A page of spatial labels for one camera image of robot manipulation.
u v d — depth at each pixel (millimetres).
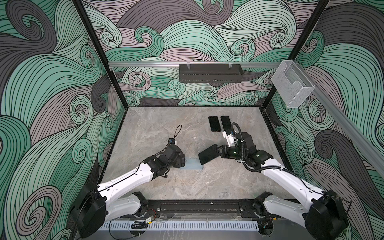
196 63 942
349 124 586
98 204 390
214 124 1106
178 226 760
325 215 381
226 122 1106
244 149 609
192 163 904
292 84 795
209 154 814
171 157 618
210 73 951
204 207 758
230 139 730
